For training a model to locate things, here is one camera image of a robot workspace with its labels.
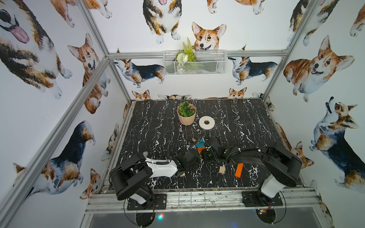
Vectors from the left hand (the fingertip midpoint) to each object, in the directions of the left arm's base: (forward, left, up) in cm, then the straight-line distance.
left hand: (199, 156), depth 88 cm
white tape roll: (+26, -7, -2) cm, 27 cm away
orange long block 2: (-9, -23, -1) cm, 24 cm away
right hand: (+1, -1, +1) cm, 1 cm away
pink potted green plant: (+25, +7, +12) cm, 29 cm away
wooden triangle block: (+11, +3, 0) cm, 12 cm away
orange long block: (+2, 0, +6) cm, 6 cm away
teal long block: (0, +1, +15) cm, 15 cm away
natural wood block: (-8, -13, -1) cm, 16 cm away
